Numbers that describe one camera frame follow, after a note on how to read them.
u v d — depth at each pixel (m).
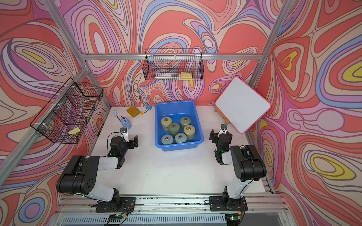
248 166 0.48
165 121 0.99
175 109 1.07
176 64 0.96
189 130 0.93
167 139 0.88
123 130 0.81
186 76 0.82
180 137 0.90
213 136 0.86
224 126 0.81
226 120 1.05
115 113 1.22
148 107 1.19
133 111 1.15
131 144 0.84
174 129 0.96
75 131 0.72
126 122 1.00
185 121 0.99
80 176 0.45
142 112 1.15
